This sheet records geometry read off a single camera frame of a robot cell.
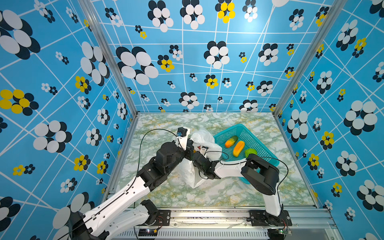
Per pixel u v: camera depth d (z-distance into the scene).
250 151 0.91
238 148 0.94
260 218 0.72
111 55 0.87
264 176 0.50
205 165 0.72
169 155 0.49
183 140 0.57
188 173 0.71
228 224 0.72
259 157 0.53
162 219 0.73
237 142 0.99
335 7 0.69
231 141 0.98
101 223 0.40
